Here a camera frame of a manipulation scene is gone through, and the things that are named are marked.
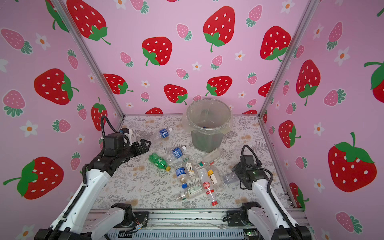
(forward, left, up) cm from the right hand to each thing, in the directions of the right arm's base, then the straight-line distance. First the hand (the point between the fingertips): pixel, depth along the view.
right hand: (239, 172), depth 85 cm
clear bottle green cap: (-2, +28, +1) cm, 28 cm away
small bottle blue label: (-5, +33, -4) cm, 34 cm away
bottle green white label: (-14, +24, 0) cm, 28 cm away
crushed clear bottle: (-3, +5, -3) cm, 6 cm away
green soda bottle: (+1, +48, +1) cm, 48 cm away
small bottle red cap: (-13, +15, -2) cm, 20 cm away
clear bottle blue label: (+8, +39, +1) cm, 40 cm away
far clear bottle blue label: (+23, +51, +1) cm, 56 cm away
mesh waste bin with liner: (+34, +21, +6) cm, 41 cm away
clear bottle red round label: (-3, +21, 0) cm, 21 cm away
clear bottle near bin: (+11, +15, -4) cm, 19 cm away
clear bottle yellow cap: (-7, +13, 0) cm, 15 cm away
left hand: (+2, +52, +18) cm, 55 cm away
